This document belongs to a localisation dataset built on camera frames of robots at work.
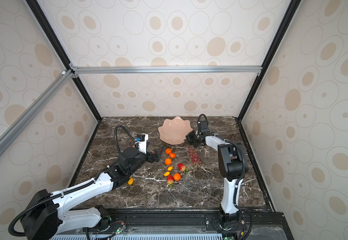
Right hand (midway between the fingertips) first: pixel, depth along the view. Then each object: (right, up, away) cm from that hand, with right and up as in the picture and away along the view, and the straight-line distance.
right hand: (184, 138), depth 99 cm
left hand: (-13, -2, -24) cm, 27 cm away
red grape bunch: (+7, -13, -6) cm, 16 cm away
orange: (-8, -11, -2) cm, 14 cm away
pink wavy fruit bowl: (-7, +5, +11) cm, 14 cm away
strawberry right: (-2, -17, -7) cm, 19 cm away
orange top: (-11, -8, -4) cm, 14 cm away
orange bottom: (-5, -22, -12) cm, 26 cm away
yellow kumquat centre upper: (-9, -19, -7) cm, 22 cm away
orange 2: (-10, -15, -6) cm, 19 cm away
